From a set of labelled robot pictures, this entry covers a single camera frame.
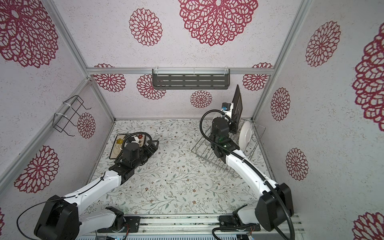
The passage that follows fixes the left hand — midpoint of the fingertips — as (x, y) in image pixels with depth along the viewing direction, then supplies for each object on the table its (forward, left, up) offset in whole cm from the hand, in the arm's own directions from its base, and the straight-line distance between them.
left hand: (156, 147), depth 84 cm
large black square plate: (+17, +30, -14) cm, 37 cm away
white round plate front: (+10, -54, -3) cm, 55 cm away
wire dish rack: (+10, -29, -16) cm, 35 cm away
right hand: (+4, -42, +21) cm, 47 cm away
